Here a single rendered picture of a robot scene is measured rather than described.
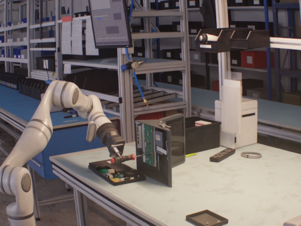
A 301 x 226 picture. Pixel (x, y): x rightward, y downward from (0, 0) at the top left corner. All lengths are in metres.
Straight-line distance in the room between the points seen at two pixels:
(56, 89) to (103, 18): 1.45
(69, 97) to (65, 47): 2.58
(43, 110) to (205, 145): 0.88
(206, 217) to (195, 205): 0.12
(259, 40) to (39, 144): 1.02
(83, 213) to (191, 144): 0.63
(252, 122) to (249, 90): 4.20
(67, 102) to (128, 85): 1.76
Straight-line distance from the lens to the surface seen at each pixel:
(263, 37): 2.01
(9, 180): 1.38
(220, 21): 2.35
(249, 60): 6.37
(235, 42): 1.99
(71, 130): 3.29
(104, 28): 3.04
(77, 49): 3.95
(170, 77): 7.88
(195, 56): 7.27
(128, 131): 3.40
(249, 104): 2.20
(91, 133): 1.82
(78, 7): 12.38
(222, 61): 2.36
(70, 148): 3.31
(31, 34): 5.36
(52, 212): 4.18
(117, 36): 2.99
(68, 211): 4.18
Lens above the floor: 1.57
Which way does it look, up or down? 11 degrees down
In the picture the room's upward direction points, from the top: 2 degrees counter-clockwise
